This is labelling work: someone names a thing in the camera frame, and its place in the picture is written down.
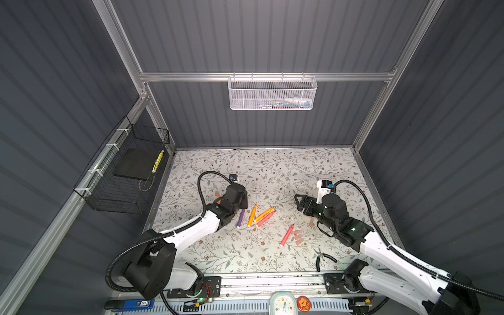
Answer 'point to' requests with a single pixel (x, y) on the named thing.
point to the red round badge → (304, 304)
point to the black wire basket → (119, 178)
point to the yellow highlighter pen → (158, 161)
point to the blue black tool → (126, 305)
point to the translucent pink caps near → (298, 239)
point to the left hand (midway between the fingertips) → (242, 194)
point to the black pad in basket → (138, 163)
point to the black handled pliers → (318, 258)
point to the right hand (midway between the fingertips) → (303, 199)
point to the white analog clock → (283, 302)
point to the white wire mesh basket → (273, 92)
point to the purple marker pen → (241, 218)
